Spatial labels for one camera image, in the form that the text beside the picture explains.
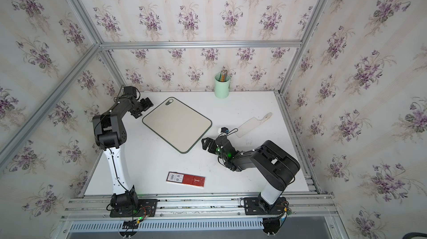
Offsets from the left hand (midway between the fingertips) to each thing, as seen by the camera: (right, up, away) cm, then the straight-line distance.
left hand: (148, 107), depth 108 cm
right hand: (+40, -20, -17) cm, 48 cm away
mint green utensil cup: (+49, +13, +6) cm, 51 cm away
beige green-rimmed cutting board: (+20, -11, -1) cm, 23 cm away
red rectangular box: (+30, -35, -28) cm, 54 cm away
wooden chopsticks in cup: (+50, +22, 0) cm, 55 cm away
